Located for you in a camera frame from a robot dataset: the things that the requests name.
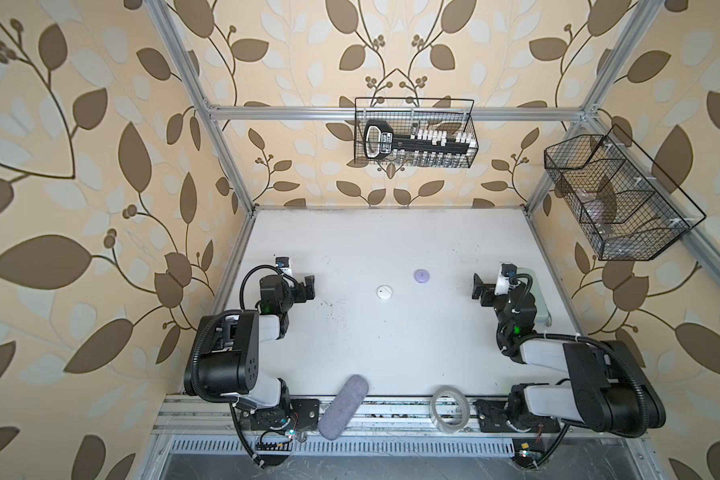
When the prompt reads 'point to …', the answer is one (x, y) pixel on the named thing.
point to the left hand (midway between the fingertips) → (299, 275)
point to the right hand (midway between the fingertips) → (494, 278)
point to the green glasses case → (543, 315)
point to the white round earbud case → (384, 292)
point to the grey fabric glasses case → (343, 407)
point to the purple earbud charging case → (421, 276)
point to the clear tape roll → (445, 427)
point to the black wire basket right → (628, 208)
